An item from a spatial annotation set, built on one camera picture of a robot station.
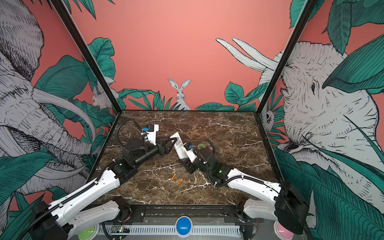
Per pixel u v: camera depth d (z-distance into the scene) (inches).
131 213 28.7
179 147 27.9
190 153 25.6
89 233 26.5
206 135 42.1
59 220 15.5
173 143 26.5
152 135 24.5
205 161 21.9
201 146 39.5
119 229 27.5
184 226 27.7
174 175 34.3
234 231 27.6
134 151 20.9
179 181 33.7
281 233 26.6
